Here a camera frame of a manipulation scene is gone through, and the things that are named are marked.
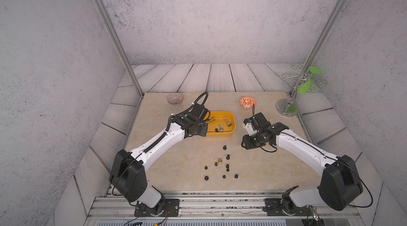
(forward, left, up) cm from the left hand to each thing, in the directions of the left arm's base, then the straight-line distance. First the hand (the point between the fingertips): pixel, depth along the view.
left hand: (205, 129), depth 83 cm
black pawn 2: (-12, -6, -15) cm, 20 cm away
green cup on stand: (+25, -60, +5) cm, 66 cm away
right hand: (-6, -21, -5) cm, 22 cm away
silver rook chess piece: (+9, -10, -13) cm, 19 cm away
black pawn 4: (-19, 0, -15) cm, 25 cm away
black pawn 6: (-19, -15, -16) cm, 29 cm away
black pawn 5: (-19, -9, -16) cm, 26 cm away
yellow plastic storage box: (+13, -10, -14) cm, 21 cm away
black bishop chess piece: (-9, -12, -14) cm, 21 cm away
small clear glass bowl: (+34, +21, -12) cm, 42 cm away
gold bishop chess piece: (+17, -5, -14) cm, 22 cm away
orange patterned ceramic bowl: (+30, -30, -13) cm, 44 cm away
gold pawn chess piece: (-11, -7, -14) cm, 20 cm away
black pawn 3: (-14, 0, -15) cm, 21 cm away
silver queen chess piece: (+12, -15, -13) cm, 23 cm away
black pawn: (-3, -11, -15) cm, 19 cm away
